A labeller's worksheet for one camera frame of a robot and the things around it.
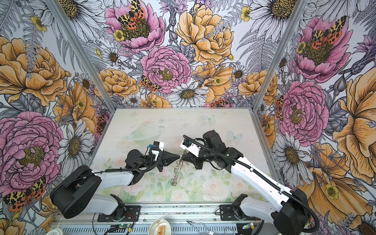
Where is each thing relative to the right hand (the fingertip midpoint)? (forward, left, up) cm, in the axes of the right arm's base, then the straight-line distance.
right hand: (185, 162), depth 71 cm
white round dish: (-23, +13, -18) cm, 32 cm away
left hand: (+2, +3, 0) cm, 3 cm away
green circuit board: (-22, +30, -19) cm, 42 cm away
